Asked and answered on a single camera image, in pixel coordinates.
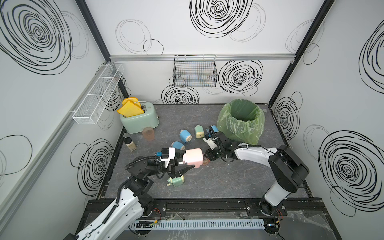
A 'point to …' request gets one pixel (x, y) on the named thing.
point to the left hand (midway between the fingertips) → (191, 160)
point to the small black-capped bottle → (130, 144)
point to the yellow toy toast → (130, 107)
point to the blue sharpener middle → (185, 136)
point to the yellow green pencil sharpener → (199, 132)
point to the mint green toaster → (136, 123)
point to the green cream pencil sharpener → (176, 181)
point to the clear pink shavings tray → (206, 161)
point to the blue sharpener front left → (178, 145)
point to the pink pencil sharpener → (193, 157)
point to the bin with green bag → (241, 120)
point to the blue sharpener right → (215, 129)
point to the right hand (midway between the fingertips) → (206, 154)
